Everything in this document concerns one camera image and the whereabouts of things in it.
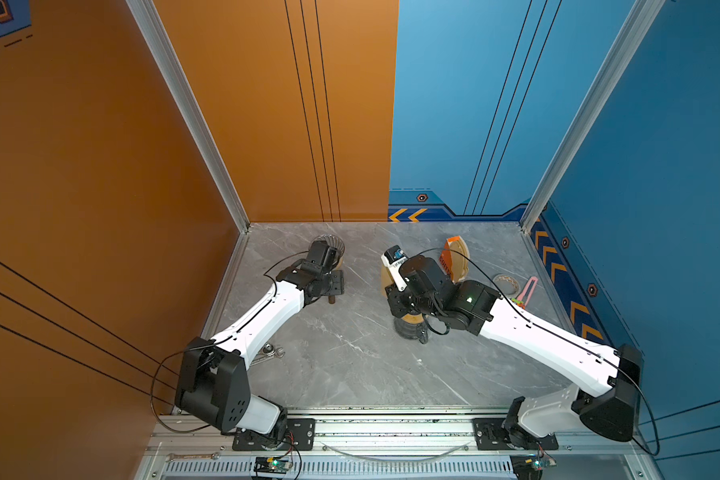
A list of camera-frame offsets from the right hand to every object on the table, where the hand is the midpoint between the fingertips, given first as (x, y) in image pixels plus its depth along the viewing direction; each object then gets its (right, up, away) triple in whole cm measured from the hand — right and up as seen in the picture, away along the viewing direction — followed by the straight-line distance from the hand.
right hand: (384, 289), depth 72 cm
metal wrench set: (-33, -20, +14) cm, 41 cm away
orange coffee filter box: (+25, +6, +28) cm, 38 cm away
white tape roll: (+44, -2, +30) cm, 53 cm away
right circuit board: (+34, -42, -2) cm, 54 cm away
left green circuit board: (-27, -42, -2) cm, 50 cm away
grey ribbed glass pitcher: (+9, -14, +14) cm, 22 cm away
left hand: (-15, +1, +15) cm, 21 cm away
